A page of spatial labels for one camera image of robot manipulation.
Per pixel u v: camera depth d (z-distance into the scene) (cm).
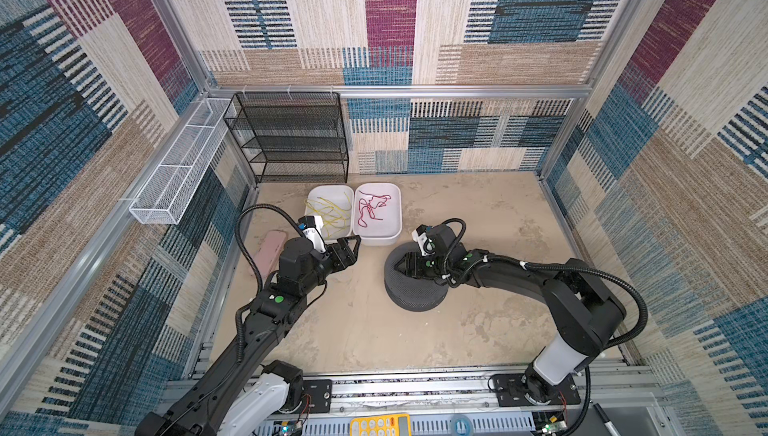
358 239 74
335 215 107
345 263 67
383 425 69
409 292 83
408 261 80
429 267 77
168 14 76
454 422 70
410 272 79
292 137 109
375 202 109
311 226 69
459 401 73
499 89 162
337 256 66
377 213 106
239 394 56
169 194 70
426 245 81
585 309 46
